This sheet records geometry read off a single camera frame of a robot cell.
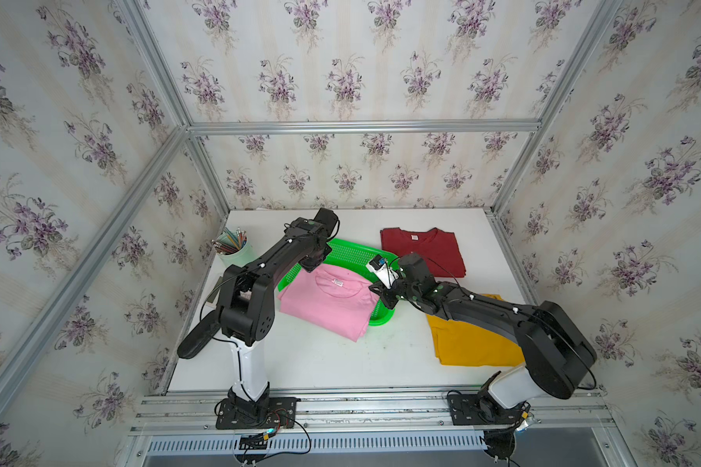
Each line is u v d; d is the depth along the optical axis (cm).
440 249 109
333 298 84
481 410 66
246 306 50
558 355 44
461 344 88
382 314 83
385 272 73
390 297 76
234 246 95
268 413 72
